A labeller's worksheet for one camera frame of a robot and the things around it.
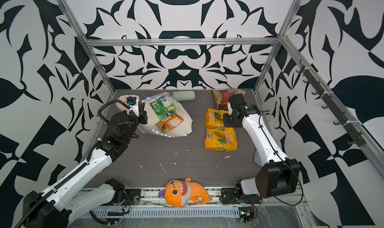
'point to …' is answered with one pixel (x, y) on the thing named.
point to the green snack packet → (163, 107)
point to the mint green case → (183, 95)
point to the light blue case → (257, 159)
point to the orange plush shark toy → (178, 192)
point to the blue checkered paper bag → (184, 129)
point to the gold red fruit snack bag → (221, 96)
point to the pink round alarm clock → (123, 98)
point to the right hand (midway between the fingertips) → (229, 120)
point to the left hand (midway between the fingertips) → (141, 100)
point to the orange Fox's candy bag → (169, 123)
